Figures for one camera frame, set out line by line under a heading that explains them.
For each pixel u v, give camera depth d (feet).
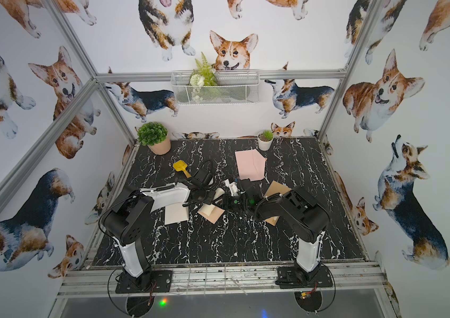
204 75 2.68
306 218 1.65
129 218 1.60
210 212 2.88
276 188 3.32
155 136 3.39
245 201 2.45
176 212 3.00
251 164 3.61
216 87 2.85
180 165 3.50
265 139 3.61
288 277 2.40
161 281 2.41
